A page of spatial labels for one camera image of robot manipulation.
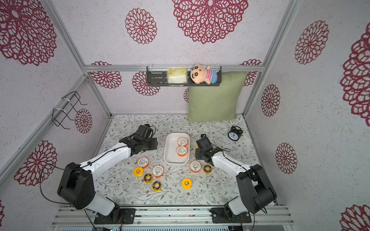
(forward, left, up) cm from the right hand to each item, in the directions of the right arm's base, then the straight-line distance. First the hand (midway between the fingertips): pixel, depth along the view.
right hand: (199, 151), depth 91 cm
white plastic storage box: (+7, +20, -6) cm, 22 cm away
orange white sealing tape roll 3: (-6, +36, -4) cm, 37 cm away
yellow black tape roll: (-16, +31, -6) cm, 36 cm away
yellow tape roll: (-13, +37, -5) cm, 40 cm away
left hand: (+1, +28, +6) cm, 29 cm away
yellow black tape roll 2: (-21, +25, -6) cm, 33 cm away
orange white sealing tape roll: (+10, +11, -5) cm, 16 cm away
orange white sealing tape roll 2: (+2, +12, -5) cm, 13 cm away
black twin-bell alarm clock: (+15, -25, -1) cm, 30 cm away
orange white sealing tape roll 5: (-8, +3, -6) cm, 10 cm away
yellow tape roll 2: (-19, +7, -6) cm, 21 cm away
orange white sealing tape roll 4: (-12, +26, -4) cm, 29 cm away
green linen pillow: (+32, -13, +12) cm, 36 cm away
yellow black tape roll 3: (-9, -5, -7) cm, 13 cm away
